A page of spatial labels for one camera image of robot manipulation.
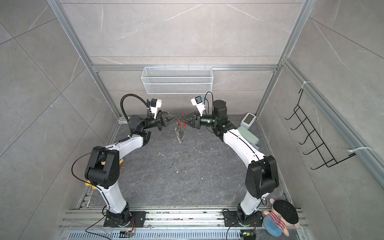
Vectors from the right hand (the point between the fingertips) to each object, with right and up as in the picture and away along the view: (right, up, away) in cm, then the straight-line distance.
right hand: (182, 119), depth 72 cm
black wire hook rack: (+62, -13, -8) cm, 64 cm away
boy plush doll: (+47, -45, -4) cm, 66 cm away
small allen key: (-18, -22, +25) cm, 38 cm away
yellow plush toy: (-31, -24, -21) cm, 45 cm away
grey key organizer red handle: (-1, -3, -4) cm, 5 cm away
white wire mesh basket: (-6, +28, +28) cm, 40 cm away
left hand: (-2, +2, -1) cm, 3 cm away
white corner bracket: (-51, 0, +42) cm, 66 cm away
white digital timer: (+47, +1, +39) cm, 61 cm away
